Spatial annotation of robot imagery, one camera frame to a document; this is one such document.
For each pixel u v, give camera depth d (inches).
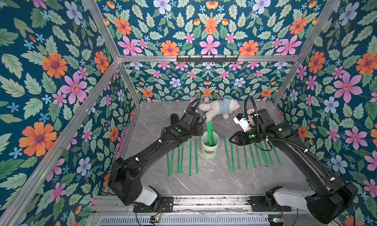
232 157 35.7
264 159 35.0
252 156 35.7
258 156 35.7
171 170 33.8
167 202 29.4
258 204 28.4
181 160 34.9
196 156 35.7
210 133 33.2
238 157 35.7
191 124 23.8
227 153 35.8
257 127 22.2
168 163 34.8
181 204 29.5
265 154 36.4
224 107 41.1
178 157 35.7
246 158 35.7
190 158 35.7
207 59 36.6
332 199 14.4
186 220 27.7
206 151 33.0
